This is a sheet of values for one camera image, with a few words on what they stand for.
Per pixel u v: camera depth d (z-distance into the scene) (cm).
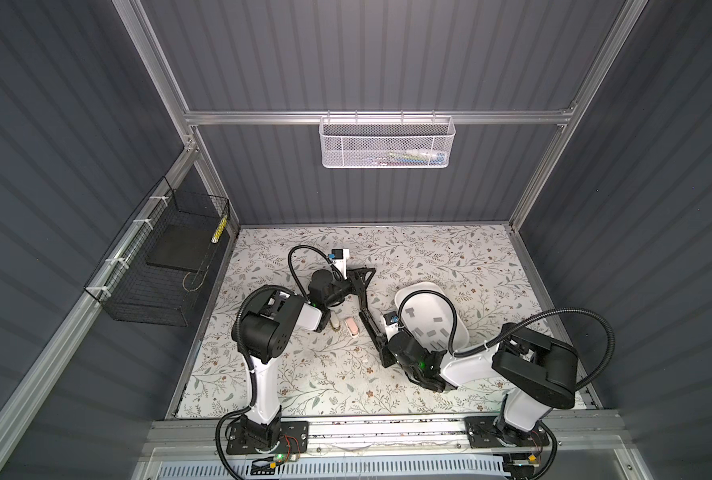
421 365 68
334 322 91
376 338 87
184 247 77
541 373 46
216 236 80
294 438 72
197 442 76
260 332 53
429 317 94
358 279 85
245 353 53
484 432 72
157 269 73
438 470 70
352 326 91
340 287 83
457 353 61
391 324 77
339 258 86
